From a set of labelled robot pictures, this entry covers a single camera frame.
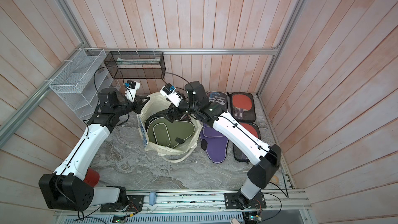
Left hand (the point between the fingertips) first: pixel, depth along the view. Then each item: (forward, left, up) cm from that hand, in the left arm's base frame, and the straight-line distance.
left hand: (149, 99), depth 76 cm
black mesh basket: (+37, +17, -5) cm, 41 cm away
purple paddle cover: (-9, -35, -30) cm, 47 cm away
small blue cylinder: (-39, -3, -28) cm, 48 cm away
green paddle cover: (-7, -4, -20) cm, 22 cm away
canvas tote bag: (+4, -2, -7) cm, 8 cm away
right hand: (-8, -9, +5) cm, 13 cm away
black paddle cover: (+2, +5, -19) cm, 20 cm away
